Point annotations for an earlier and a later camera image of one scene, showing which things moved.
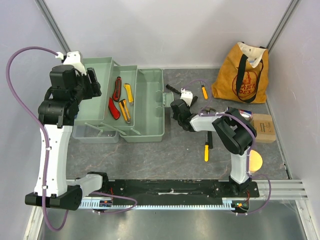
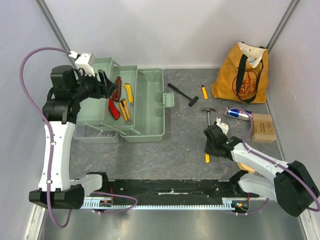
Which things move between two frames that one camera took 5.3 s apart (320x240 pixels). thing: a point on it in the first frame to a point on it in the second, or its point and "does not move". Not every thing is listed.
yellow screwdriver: (204, 92) does not move
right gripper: (179, 110) to (215, 139)
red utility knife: (115, 112) does not move
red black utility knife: (116, 95) does not move
